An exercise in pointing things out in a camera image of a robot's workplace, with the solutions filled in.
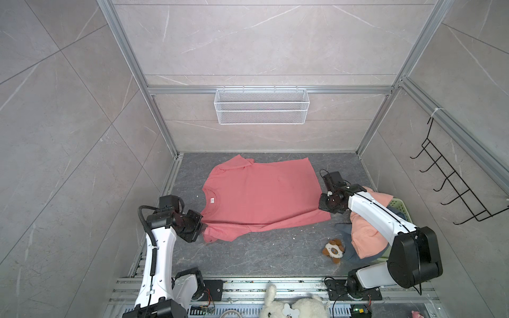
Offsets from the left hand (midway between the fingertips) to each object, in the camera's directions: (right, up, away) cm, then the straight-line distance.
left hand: (206, 219), depth 77 cm
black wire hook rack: (+87, +7, -19) cm, 89 cm away
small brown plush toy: (+52, -14, +4) cm, 54 cm away
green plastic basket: (+87, +4, +14) cm, 88 cm away
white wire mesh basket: (+22, +52, +24) cm, 62 cm away
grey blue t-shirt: (+58, -15, +3) cm, 60 cm away
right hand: (+51, +4, +11) cm, 52 cm away
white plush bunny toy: (+38, -25, -14) cm, 48 cm away
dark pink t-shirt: (+12, +6, +25) cm, 28 cm away
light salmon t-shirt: (+64, -8, +1) cm, 65 cm away
